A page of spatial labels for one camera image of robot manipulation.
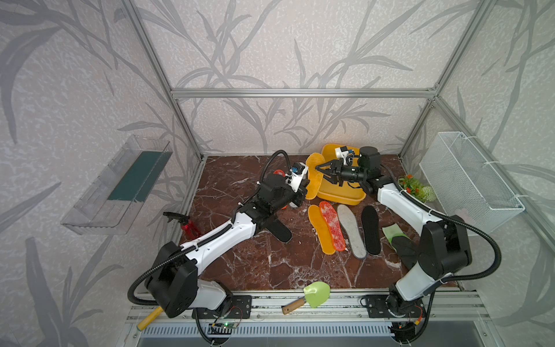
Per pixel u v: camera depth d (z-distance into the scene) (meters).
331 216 0.96
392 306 0.66
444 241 0.51
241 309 0.73
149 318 0.72
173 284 0.41
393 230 0.91
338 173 0.72
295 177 0.65
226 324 0.71
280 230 0.92
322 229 0.93
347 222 0.94
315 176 0.77
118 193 0.66
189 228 0.84
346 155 0.79
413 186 0.87
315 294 0.77
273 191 0.57
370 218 0.94
